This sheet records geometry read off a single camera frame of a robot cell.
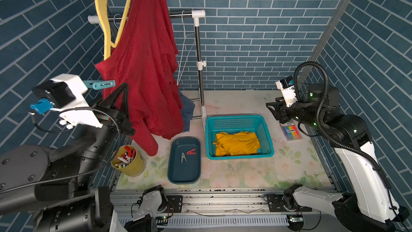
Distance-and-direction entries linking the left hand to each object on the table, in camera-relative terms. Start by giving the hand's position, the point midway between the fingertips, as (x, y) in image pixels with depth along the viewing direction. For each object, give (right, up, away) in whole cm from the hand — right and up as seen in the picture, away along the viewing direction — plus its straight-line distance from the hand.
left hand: (137, 84), depth 34 cm
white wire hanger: (-10, +17, +87) cm, 89 cm away
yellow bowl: (-26, -31, +44) cm, 60 cm away
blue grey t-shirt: (-1, -5, +75) cm, 75 cm away
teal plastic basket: (+43, -15, +62) cm, 77 cm away
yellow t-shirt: (+24, -25, +49) cm, 60 cm away
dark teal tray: (0, -35, +53) cm, 63 cm away
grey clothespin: (-1, -32, +53) cm, 63 cm away
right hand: (+40, -3, +26) cm, 48 cm away
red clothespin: (+4, -31, +55) cm, 63 cm away
